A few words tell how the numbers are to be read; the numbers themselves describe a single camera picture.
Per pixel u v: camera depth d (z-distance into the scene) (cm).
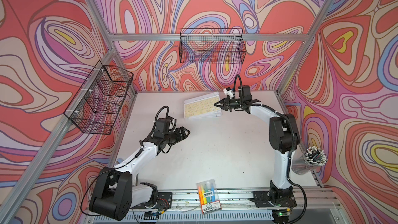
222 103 89
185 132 78
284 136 56
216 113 89
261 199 73
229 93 91
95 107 68
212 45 96
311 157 70
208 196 74
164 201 72
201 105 95
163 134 67
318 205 73
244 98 80
